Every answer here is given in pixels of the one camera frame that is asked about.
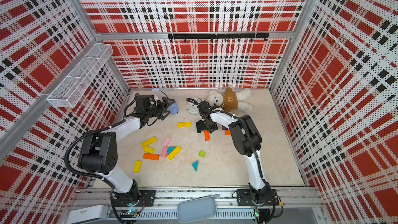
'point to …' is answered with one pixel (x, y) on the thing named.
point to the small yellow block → (148, 150)
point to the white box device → (86, 213)
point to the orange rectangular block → (207, 136)
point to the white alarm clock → (193, 108)
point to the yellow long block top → (184, 124)
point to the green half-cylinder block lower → (201, 153)
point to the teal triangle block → (195, 165)
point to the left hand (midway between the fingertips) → (175, 104)
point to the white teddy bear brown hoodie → (230, 99)
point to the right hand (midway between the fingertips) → (206, 129)
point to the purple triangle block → (224, 128)
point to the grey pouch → (198, 209)
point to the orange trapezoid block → (227, 132)
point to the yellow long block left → (149, 141)
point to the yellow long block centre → (174, 153)
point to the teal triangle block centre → (170, 149)
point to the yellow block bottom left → (137, 166)
